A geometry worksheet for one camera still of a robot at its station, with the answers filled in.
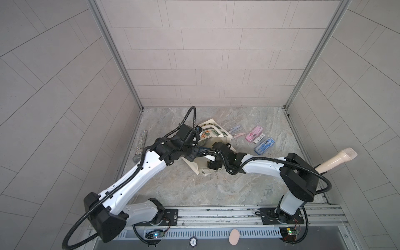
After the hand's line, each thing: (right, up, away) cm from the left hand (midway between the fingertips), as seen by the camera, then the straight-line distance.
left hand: (197, 148), depth 74 cm
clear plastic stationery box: (+38, +2, +23) cm, 44 cm away
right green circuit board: (+41, -37, -6) cm, 56 cm away
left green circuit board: (-17, -35, -9) cm, 40 cm away
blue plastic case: (+40, -2, +20) cm, 45 cm away
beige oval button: (+16, -36, -9) cm, 41 cm away
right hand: (+7, -5, +14) cm, 17 cm away
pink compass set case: (+36, +5, +27) cm, 45 cm away
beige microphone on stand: (+60, 0, -15) cm, 61 cm away
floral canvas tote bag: (+7, +7, +3) cm, 11 cm away
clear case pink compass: (+25, +6, +28) cm, 38 cm away
